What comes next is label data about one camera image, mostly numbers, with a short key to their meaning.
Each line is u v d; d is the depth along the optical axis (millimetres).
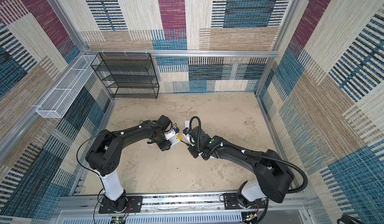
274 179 422
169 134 858
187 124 1021
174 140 932
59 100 727
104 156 488
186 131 757
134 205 735
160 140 797
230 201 728
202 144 640
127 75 1106
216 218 777
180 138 943
